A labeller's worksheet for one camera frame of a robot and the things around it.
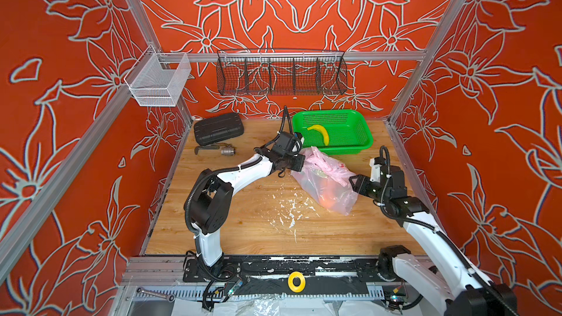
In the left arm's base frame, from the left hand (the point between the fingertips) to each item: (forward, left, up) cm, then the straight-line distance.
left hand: (303, 159), depth 89 cm
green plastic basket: (+30, -20, -14) cm, 38 cm away
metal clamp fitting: (+9, +37, -8) cm, 38 cm away
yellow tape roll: (-44, +1, -11) cm, 45 cm away
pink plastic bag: (-8, -10, -4) cm, 13 cm away
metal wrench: (-49, +42, -12) cm, 66 cm away
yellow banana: (+25, -11, -8) cm, 28 cm away
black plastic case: (+18, +46, -5) cm, 50 cm away
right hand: (-8, -19, +2) cm, 21 cm away
